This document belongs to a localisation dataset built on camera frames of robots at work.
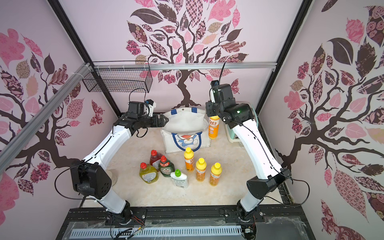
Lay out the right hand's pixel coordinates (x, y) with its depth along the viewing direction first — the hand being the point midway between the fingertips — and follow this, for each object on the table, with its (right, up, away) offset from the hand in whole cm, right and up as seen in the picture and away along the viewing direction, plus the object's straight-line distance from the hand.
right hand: (212, 101), depth 70 cm
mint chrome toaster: (+16, -17, +28) cm, 36 cm away
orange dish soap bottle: (+1, -12, +3) cm, 13 cm away
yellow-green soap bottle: (-33, -37, +6) cm, 50 cm away
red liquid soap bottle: (-30, -28, +7) cm, 42 cm away
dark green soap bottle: (-24, -34, +9) cm, 43 cm away
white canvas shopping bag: (-16, -13, +33) cm, 39 cm away
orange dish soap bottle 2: (+1, -33, -2) cm, 33 cm away
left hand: (-28, -9, +14) cm, 33 cm away
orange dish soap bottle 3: (-6, -33, +1) cm, 33 cm away
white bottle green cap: (-16, -38, +3) cm, 42 cm away
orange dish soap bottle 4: (-12, -29, +6) cm, 31 cm away
